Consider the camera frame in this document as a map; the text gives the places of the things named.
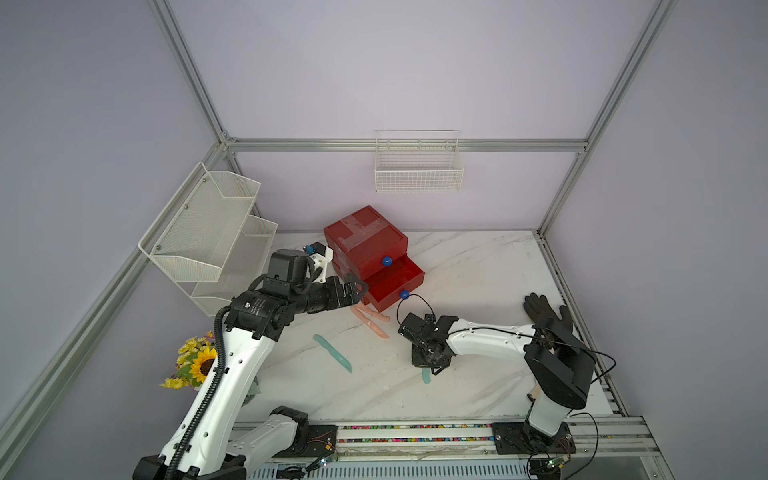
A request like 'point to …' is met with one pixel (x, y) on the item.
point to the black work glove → (542, 315)
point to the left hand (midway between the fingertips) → (351, 296)
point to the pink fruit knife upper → (373, 314)
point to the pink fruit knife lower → (379, 331)
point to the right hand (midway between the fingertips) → (424, 364)
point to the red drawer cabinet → (368, 247)
